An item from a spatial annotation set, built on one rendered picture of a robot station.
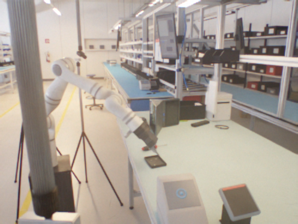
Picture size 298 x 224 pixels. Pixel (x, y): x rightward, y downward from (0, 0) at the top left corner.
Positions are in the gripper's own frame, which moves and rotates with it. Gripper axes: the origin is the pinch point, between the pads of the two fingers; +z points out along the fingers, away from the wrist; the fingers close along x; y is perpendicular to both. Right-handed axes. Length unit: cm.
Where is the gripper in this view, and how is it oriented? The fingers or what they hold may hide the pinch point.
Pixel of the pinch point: (159, 155)
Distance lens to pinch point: 120.0
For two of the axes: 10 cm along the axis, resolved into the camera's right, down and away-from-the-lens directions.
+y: 6.9, -6.5, -3.2
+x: 2.1, -2.5, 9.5
